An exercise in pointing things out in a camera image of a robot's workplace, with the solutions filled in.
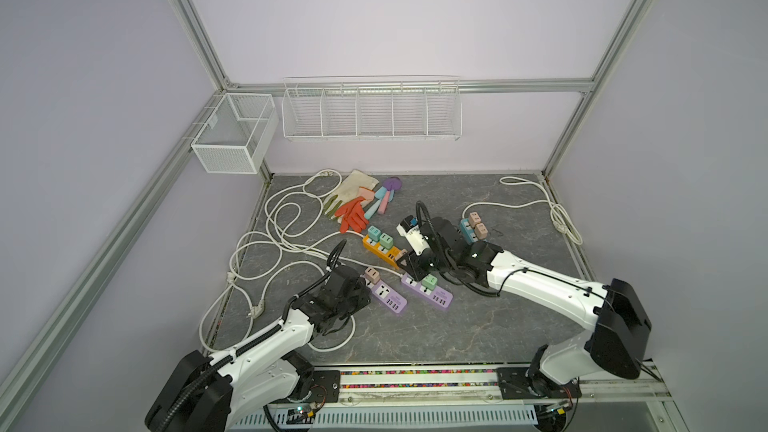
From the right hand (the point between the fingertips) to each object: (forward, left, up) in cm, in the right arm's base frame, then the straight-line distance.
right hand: (402, 261), depth 78 cm
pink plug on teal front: (+16, -26, -10) cm, 32 cm away
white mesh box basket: (+44, +56, +8) cm, 72 cm away
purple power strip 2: (-4, -10, -14) cm, 18 cm away
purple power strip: (-4, +5, -14) cm, 15 cm away
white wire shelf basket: (+48, +10, +16) cm, 51 cm away
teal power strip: (+19, -23, -14) cm, 33 cm away
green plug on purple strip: (-2, -8, -10) cm, 12 cm away
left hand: (-5, +9, -11) cm, 15 cm away
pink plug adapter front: (+1, +9, -10) cm, 13 cm away
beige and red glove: (+33, +21, -15) cm, 42 cm away
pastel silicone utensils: (+36, +6, -14) cm, 39 cm away
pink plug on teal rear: (+21, -24, -10) cm, 33 cm away
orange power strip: (+8, +4, -12) cm, 15 cm away
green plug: (+12, +5, -9) cm, 16 cm away
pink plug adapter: (0, 0, +4) cm, 4 cm away
